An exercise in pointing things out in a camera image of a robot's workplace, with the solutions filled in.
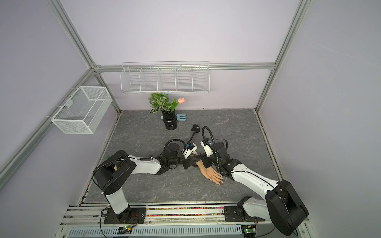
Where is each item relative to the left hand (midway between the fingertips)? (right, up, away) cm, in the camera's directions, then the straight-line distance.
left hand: (198, 159), depth 86 cm
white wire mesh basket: (-66, +28, -2) cm, 72 cm away
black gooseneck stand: (-1, +18, +19) cm, 26 cm away
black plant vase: (-19, +23, +16) cm, 34 cm away
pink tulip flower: (-10, +35, +2) cm, 36 cm away
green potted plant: (-23, +34, +2) cm, 41 cm away
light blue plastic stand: (-14, +26, +29) cm, 41 cm away
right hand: (+2, +3, 0) cm, 4 cm away
